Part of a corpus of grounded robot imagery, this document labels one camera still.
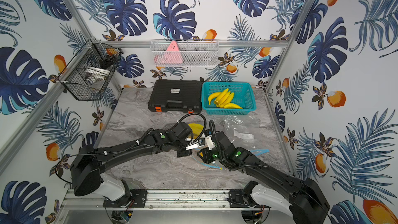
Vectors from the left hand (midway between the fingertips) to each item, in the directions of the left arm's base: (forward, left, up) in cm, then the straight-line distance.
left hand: (192, 144), depth 79 cm
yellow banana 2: (+43, -11, -9) cm, 46 cm away
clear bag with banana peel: (-5, -2, 0) cm, 6 cm away
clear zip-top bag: (+12, -29, -5) cm, 32 cm away
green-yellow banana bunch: (+1, -2, +14) cm, 14 cm away
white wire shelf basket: (+48, +8, +22) cm, 53 cm away
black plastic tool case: (+40, +16, -7) cm, 43 cm away
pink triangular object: (+44, +16, +22) cm, 52 cm away
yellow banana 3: (+44, -17, -8) cm, 48 cm away
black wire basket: (+25, +53, +24) cm, 63 cm away
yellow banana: (+32, -23, -6) cm, 40 cm away
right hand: (-3, -5, -2) cm, 6 cm away
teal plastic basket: (+48, -34, -11) cm, 60 cm away
